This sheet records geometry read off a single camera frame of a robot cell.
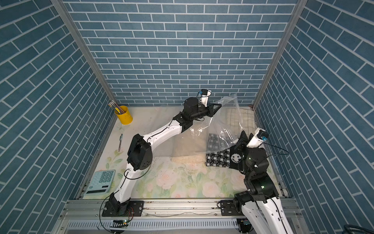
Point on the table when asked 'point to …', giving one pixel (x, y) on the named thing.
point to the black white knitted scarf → (217, 156)
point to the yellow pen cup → (125, 118)
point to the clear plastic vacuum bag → (222, 128)
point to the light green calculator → (101, 183)
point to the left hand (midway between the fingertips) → (225, 107)
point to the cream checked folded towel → (238, 120)
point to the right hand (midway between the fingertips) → (247, 133)
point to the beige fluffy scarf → (200, 159)
